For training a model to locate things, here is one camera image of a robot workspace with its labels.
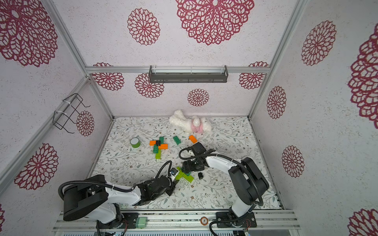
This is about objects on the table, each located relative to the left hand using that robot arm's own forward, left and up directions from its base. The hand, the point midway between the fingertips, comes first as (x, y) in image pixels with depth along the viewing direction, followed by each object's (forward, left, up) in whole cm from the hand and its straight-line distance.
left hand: (175, 179), depth 87 cm
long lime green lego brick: (+16, +13, -1) cm, 20 cm away
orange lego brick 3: (+22, +9, +1) cm, 24 cm away
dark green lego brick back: (+29, +1, -1) cm, 29 cm away
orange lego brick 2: (+25, +18, +1) cm, 30 cm away
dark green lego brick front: (+20, +14, +1) cm, 24 cm away
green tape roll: (+24, +28, +3) cm, 37 cm away
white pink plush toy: (+35, -11, +9) cm, 38 cm away
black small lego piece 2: (+2, -15, 0) cm, 15 cm away
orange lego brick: (+30, -11, -1) cm, 31 cm away
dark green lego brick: (+30, +12, -1) cm, 32 cm away
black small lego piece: (+24, +13, +2) cm, 28 cm away
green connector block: (-22, +15, +2) cm, 27 cm away
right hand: (+7, -7, +2) cm, 9 cm away
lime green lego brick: (+1, -7, 0) cm, 7 cm away
